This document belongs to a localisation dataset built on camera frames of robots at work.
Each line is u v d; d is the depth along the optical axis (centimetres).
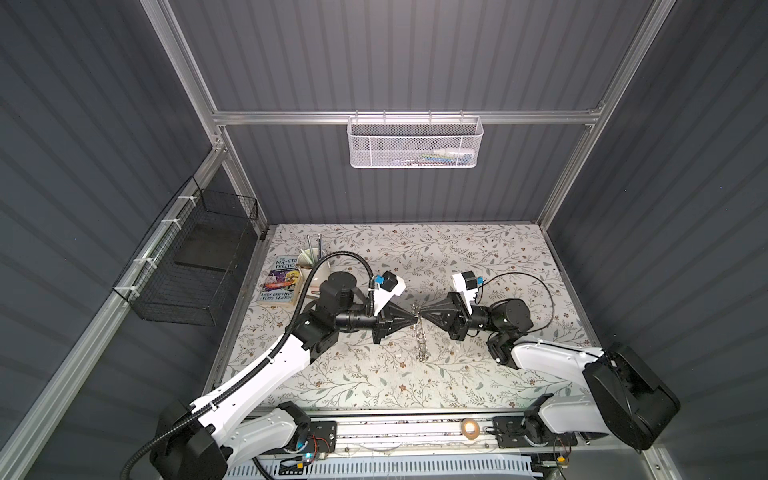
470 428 75
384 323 59
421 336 65
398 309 64
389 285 59
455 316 64
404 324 65
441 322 65
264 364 47
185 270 73
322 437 73
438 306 65
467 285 61
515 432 73
